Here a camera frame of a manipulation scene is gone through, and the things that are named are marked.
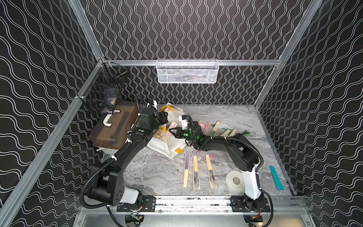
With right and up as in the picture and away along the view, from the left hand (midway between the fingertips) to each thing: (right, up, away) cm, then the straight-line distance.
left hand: (167, 109), depth 81 cm
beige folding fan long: (+26, -41, 0) cm, 48 cm away
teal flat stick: (+64, -41, 0) cm, 76 cm away
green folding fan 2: (+45, -15, +22) cm, 53 cm away
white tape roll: (+39, -41, 0) cm, 57 cm away
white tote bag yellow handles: (+3, -23, +11) cm, 26 cm away
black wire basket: (-42, +12, +9) cm, 45 cm away
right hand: (0, -12, +8) cm, 14 cm away
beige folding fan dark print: (+17, -42, 0) cm, 45 cm away
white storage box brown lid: (-35, -12, +6) cm, 37 cm away
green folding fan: (+34, -11, +25) cm, 43 cm away
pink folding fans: (+1, -9, +8) cm, 12 cm away
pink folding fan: (+23, -10, +25) cm, 36 cm away
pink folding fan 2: (+28, -12, +25) cm, 39 cm away
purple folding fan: (+11, -36, +4) cm, 38 cm away
